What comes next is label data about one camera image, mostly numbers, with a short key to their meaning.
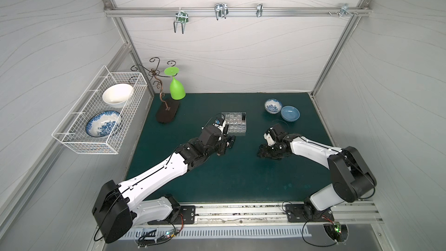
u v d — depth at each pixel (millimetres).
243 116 991
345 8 765
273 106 1118
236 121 1032
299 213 733
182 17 783
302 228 650
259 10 787
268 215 749
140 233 703
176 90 926
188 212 742
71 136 566
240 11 794
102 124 648
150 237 703
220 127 689
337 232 714
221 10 762
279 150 674
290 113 1089
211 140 582
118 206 387
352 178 447
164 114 1078
